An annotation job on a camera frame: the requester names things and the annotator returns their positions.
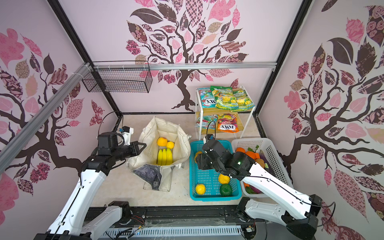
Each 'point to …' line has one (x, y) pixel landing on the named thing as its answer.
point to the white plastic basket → (263, 150)
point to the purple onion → (257, 191)
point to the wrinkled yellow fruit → (199, 152)
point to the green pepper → (225, 190)
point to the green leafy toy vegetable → (250, 149)
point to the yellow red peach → (162, 141)
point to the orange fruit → (170, 145)
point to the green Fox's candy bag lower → (208, 121)
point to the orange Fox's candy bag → (228, 122)
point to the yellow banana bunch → (165, 157)
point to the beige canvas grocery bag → (145, 166)
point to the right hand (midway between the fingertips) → (200, 157)
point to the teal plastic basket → (209, 178)
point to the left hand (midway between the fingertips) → (146, 147)
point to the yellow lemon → (200, 189)
